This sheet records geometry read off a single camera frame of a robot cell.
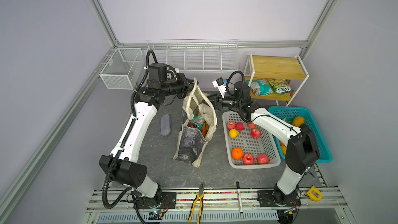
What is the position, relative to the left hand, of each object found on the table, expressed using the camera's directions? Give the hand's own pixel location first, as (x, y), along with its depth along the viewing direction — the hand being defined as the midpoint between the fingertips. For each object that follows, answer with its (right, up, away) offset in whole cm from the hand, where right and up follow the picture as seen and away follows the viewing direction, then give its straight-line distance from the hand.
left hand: (200, 84), depth 66 cm
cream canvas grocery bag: (-4, -27, +9) cm, 29 cm away
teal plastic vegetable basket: (+64, -15, +43) cm, 78 cm away
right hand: (+1, -7, +9) cm, 12 cm away
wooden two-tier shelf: (+51, +12, +22) cm, 57 cm away
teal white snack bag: (+37, +2, +30) cm, 47 cm away
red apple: (+25, -38, +15) cm, 47 cm away
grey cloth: (-24, -22, +33) cm, 46 cm away
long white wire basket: (-3, +23, +30) cm, 38 cm away
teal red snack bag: (-2, -18, +23) cm, 29 cm away
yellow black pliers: (0, -53, +9) cm, 54 cm away
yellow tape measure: (+55, -52, +7) cm, 76 cm away
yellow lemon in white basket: (+19, -26, +25) cm, 41 cm away
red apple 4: (+24, -22, +29) cm, 44 cm away
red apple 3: (+19, -22, +30) cm, 41 cm away
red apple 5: (+32, -26, +25) cm, 48 cm away
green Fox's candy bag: (+50, +3, +31) cm, 59 cm away
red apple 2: (+33, -38, +15) cm, 52 cm away
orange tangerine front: (+19, -35, +16) cm, 44 cm away
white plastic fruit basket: (+29, -33, +25) cm, 51 cm away
